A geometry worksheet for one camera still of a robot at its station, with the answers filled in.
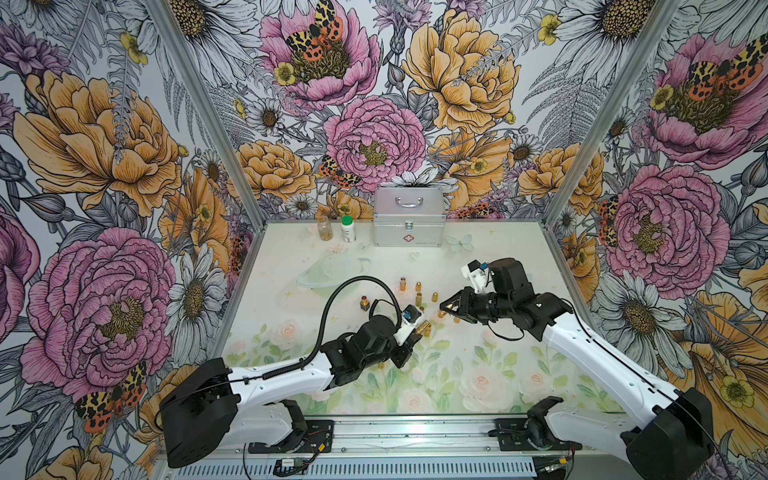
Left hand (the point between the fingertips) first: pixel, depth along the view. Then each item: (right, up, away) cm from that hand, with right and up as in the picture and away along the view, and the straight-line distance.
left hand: (412, 339), depth 80 cm
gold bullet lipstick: (+3, +8, +18) cm, 19 cm away
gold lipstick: (-2, +12, +20) cm, 23 cm away
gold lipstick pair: (+5, 0, +9) cm, 11 cm away
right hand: (+7, +7, -5) cm, 11 cm away
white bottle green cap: (-21, +31, +31) cm, 49 cm away
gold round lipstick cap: (+3, +11, +20) cm, 24 cm away
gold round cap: (+6, +9, -12) cm, 16 cm away
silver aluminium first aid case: (0, +35, +25) cm, 42 cm away
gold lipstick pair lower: (+2, +3, -2) cm, 4 cm away
